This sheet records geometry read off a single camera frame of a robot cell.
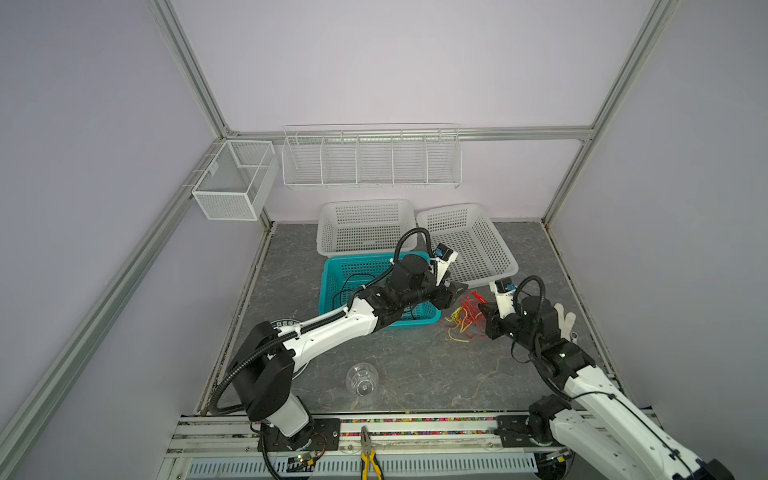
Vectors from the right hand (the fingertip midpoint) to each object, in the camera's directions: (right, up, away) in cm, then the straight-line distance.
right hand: (483, 306), depth 79 cm
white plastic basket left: (-43, +25, +40) cm, 64 cm away
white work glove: (+30, -8, +14) cm, 34 cm away
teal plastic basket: (-42, +6, +21) cm, 47 cm away
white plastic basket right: (+9, +13, +29) cm, 33 cm away
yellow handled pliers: (-30, -34, -9) cm, 46 cm away
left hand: (-7, +6, -5) cm, 11 cm away
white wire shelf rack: (-32, +46, +18) cm, 59 cm away
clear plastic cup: (-33, -21, +3) cm, 39 cm away
